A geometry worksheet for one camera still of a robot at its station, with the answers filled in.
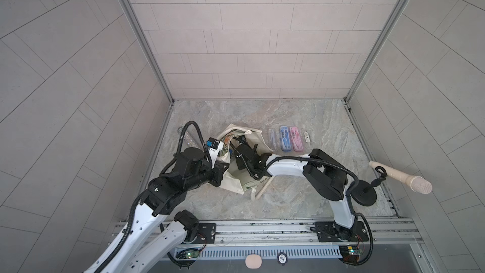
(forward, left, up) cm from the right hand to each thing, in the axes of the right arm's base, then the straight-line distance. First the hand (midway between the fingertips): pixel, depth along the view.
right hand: (239, 157), depth 93 cm
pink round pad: (-41, -4, +2) cm, 42 cm away
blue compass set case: (+9, -25, +1) cm, 26 cm away
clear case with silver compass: (+9, -18, +1) cm, 20 cm away
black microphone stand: (-22, -53, 0) cm, 57 cm away
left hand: (-15, +1, +21) cm, 26 cm away
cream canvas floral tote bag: (-19, -1, +18) cm, 26 cm away
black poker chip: (-41, -15, -1) cm, 44 cm away
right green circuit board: (-41, -40, -2) cm, 57 cm away
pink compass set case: (+8, -30, +1) cm, 31 cm away
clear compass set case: (+8, -36, +1) cm, 37 cm away
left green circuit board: (-38, +19, +3) cm, 42 cm away
